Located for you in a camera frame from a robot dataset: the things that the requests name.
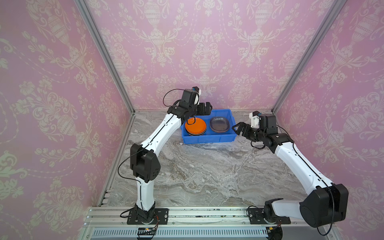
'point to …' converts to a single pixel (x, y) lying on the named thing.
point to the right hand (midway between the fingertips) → (238, 129)
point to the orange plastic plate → (195, 125)
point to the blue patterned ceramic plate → (197, 134)
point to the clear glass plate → (219, 124)
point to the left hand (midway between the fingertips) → (206, 107)
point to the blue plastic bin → (228, 136)
